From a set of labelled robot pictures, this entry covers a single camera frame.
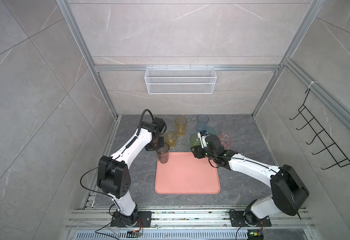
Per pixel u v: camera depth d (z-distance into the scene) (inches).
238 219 29.1
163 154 34.0
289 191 16.9
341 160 23.0
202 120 38.7
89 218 29.4
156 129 24.2
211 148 26.7
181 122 38.7
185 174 34.8
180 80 39.6
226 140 39.9
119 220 27.9
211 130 42.1
